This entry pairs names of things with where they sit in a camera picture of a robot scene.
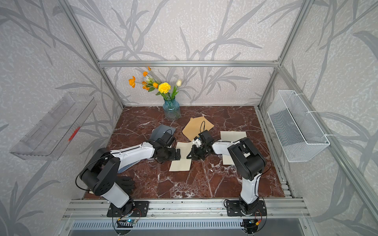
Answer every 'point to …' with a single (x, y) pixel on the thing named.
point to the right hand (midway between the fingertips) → (186, 156)
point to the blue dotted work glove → (126, 166)
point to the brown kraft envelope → (196, 126)
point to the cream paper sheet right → (234, 136)
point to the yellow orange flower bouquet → (150, 82)
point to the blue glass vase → (172, 109)
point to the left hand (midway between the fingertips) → (175, 157)
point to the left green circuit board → (126, 222)
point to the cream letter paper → (184, 163)
